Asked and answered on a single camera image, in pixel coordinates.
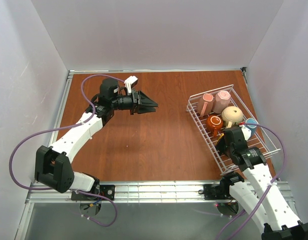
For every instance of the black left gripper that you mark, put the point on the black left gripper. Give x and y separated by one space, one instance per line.
136 102

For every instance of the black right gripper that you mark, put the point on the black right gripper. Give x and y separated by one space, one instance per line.
221 146

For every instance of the orange black patterned mug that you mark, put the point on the orange black patterned mug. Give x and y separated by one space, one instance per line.
214 124

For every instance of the beige round mug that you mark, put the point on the beige round mug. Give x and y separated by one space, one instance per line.
232 116

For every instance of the blue floral mug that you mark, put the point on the blue floral mug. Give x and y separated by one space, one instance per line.
251 124

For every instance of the pink floral textured mug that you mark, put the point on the pink floral textured mug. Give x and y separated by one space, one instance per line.
205 104

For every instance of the pale pink faceted mug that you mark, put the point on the pale pink faceted mug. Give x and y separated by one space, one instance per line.
222 100

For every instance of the yellow enamel mug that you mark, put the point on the yellow enamel mug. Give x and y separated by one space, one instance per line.
220 141

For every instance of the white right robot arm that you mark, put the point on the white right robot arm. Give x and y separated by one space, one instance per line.
255 190

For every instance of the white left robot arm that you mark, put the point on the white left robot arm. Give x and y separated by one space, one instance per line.
53 166

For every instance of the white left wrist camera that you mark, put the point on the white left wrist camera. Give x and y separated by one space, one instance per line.
129 83

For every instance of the white wire dish rack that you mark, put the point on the white wire dish rack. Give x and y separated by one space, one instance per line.
257 151

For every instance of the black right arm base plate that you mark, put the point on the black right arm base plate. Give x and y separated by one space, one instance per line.
215 192

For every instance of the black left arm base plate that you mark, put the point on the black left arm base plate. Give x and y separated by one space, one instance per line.
107 190

